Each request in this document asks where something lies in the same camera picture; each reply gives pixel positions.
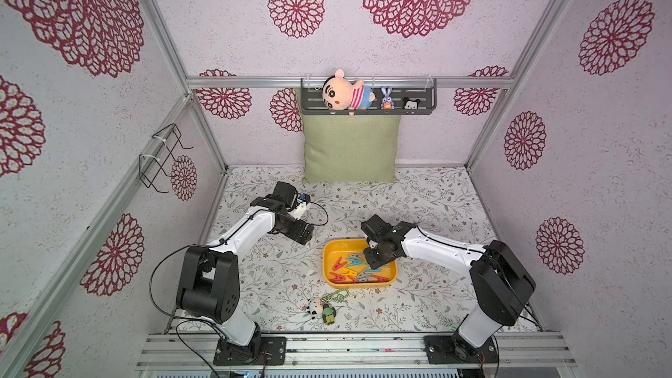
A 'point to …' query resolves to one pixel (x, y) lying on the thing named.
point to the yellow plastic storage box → (346, 248)
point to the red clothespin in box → (339, 264)
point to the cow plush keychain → (314, 307)
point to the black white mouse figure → (409, 106)
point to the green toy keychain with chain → (328, 311)
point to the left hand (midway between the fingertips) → (297, 232)
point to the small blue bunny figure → (388, 103)
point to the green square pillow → (344, 149)
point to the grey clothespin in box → (364, 276)
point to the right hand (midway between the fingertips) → (370, 256)
